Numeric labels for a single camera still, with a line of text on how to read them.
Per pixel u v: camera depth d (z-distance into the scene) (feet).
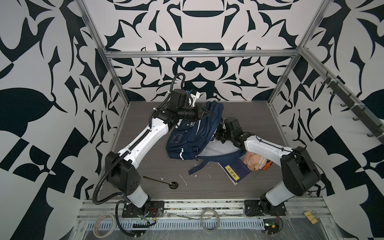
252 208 2.43
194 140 2.45
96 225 2.28
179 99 1.88
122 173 1.36
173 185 2.62
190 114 2.12
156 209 2.43
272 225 2.34
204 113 2.37
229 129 2.31
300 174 1.48
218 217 2.30
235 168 2.83
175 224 2.13
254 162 2.90
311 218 2.34
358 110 1.91
